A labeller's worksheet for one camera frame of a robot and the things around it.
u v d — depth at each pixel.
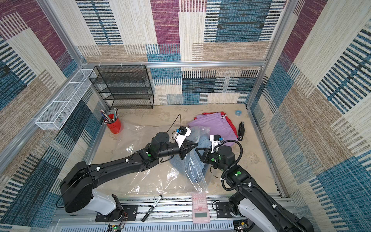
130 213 0.74
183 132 0.62
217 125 1.03
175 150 0.66
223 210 0.74
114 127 1.00
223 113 1.11
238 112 1.15
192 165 0.72
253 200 0.50
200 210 0.73
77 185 0.42
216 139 0.70
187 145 0.66
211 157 0.67
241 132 0.99
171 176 0.79
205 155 0.67
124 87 1.09
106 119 0.99
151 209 0.74
